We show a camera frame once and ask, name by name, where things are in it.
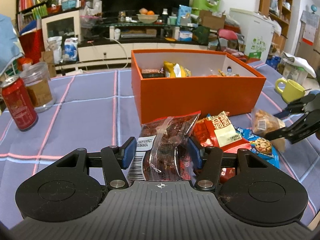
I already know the red white snack bag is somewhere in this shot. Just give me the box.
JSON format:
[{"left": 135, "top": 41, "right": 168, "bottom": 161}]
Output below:
[{"left": 193, "top": 111, "right": 251, "bottom": 154}]

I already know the beige bread pack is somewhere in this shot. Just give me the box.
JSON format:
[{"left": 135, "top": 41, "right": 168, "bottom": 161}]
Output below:
[{"left": 251, "top": 108, "right": 286, "bottom": 153}]

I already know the clear bag dried red fruit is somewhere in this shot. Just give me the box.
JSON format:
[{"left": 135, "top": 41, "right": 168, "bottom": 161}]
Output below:
[{"left": 127, "top": 111, "right": 201, "bottom": 182}]

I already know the yellow snack bag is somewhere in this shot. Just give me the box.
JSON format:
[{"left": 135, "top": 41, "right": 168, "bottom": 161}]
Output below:
[{"left": 163, "top": 61, "right": 192, "bottom": 78}]

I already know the yellow-green mug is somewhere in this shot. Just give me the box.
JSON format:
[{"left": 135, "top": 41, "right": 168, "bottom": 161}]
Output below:
[{"left": 274, "top": 78, "right": 305, "bottom": 104}]

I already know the blue cookie snack bag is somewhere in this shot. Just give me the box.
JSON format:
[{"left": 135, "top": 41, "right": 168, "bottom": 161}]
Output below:
[{"left": 235, "top": 127, "right": 279, "bottom": 168}]

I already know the blue plaid tablecloth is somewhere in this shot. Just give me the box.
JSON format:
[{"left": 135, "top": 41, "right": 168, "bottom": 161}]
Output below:
[{"left": 1, "top": 61, "right": 319, "bottom": 228}]

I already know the orange cardboard box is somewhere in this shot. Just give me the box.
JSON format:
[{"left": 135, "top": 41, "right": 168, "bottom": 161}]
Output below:
[{"left": 131, "top": 49, "right": 266, "bottom": 124}]

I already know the white small fridge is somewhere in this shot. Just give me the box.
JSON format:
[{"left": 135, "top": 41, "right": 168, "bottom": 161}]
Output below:
[{"left": 229, "top": 8, "right": 275, "bottom": 62}]

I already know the white tv cabinet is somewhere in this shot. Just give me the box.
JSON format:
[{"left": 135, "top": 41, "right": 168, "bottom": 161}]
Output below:
[{"left": 57, "top": 42, "right": 208, "bottom": 68}]

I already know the wooden bookshelf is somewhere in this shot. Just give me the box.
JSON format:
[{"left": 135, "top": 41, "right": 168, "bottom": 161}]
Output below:
[{"left": 259, "top": 0, "right": 293, "bottom": 38}]

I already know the red folding chair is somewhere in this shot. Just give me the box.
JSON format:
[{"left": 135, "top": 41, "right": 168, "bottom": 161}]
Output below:
[{"left": 217, "top": 29, "right": 240, "bottom": 51}]

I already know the clear plastic jar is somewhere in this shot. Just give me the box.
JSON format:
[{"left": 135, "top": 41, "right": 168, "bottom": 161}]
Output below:
[{"left": 20, "top": 62, "right": 56, "bottom": 113}]

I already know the red soda can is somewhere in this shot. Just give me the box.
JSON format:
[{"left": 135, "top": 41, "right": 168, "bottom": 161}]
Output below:
[{"left": 1, "top": 75, "right": 38, "bottom": 131}]

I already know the brown cardboard box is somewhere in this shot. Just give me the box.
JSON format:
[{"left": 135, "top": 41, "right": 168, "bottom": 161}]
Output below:
[{"left": 199, "top": 10, "right": 226, "bottom": 30}]

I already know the white cabinet glass door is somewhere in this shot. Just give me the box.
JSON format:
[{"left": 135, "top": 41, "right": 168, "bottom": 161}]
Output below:
[{"left": 41, "top": 8, "right": 84, "bottom": 47}]

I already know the fruit bowl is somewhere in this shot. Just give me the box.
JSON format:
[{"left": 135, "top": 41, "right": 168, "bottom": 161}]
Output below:
[{"left": 137, "top": 8, "right": 159, "bottom": 24}]

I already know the blue star fabric cover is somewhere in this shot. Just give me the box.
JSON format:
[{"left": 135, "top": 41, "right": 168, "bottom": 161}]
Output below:
[{"left": 0, "top": 14, "right": 24, "bottom": 75}]

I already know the dark bookshelf with books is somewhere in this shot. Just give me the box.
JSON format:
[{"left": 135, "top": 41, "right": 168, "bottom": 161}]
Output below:
[{"left": 16, "top": 0, "right": 48, "bottom": 31}]

